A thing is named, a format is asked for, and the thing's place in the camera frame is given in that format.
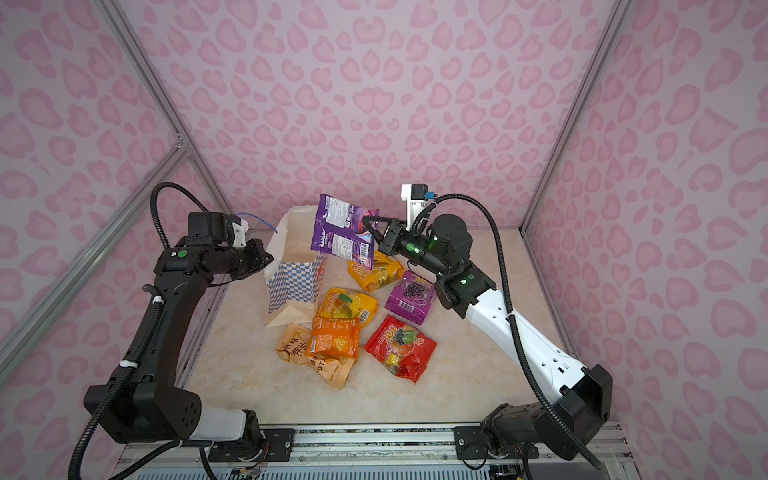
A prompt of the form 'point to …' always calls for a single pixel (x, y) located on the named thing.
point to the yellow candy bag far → (386, 269)
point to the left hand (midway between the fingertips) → (273, 251)
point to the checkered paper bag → (294, 272)
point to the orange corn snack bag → (339, 336)
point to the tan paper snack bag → (293, 344)
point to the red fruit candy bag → (401, 348)
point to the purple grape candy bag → (411, 297)
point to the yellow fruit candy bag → (339, 303)
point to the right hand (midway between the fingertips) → (364, 221)
